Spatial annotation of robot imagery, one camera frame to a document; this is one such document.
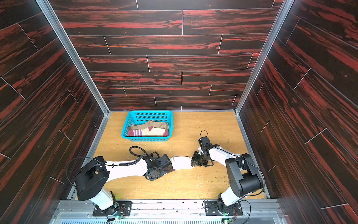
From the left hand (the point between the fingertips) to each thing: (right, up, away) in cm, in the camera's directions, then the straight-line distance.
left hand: (164, 174), depth 86 cm
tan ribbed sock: (-13, +32, +21) cm, 40 cm away
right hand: (+20, +7, +6) cm, 22 cm away
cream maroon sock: (-14, +26, +17) cm, 34 cm away
